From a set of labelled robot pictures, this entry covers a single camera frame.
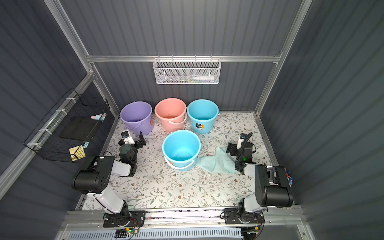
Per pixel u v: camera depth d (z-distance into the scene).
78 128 0.75
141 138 0.86
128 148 0.76
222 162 0.91
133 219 0.72
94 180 0.48
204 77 0.89
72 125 0.75
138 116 1.04
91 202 0.79
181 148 0.95
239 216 0.68
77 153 0.61
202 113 1.06
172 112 1.18
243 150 0.72
